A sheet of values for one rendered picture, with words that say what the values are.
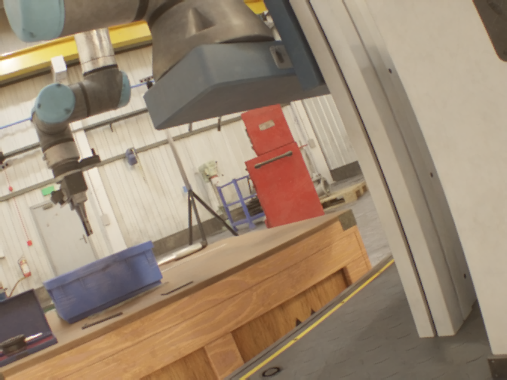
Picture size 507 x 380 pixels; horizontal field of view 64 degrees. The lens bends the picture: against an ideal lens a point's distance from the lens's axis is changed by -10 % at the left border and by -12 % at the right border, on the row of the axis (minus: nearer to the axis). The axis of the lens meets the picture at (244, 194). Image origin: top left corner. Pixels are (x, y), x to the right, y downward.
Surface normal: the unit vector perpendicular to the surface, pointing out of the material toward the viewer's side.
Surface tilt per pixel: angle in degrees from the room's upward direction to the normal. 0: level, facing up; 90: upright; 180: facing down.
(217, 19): 70
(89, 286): 90
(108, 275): 90
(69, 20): 163
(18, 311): 77
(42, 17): 156
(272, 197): 90
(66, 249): 90
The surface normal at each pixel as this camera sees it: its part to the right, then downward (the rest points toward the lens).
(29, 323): 0.38, -0.39
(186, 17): -0.32, -0.25
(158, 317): 0.48, -0.18
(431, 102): -0.69, 0.28
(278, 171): -0.09, 0.04
